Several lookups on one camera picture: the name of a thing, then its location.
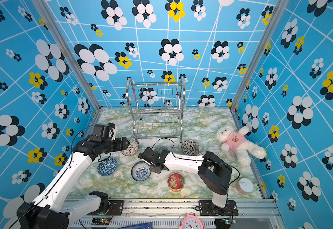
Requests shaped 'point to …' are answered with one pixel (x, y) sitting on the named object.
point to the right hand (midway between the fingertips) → (158, 161)
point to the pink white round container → (244, 186)
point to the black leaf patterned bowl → (190, 147)
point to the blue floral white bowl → (140, 171)
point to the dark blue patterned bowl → (108, 167)
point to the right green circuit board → (223, 222)
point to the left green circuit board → (100, 221)
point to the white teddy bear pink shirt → (237, 142)
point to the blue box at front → (148, 225)
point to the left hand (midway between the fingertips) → (125, 142)
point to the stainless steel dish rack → (157, 109)
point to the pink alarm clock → (191, 222)
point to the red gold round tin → (176, 181)
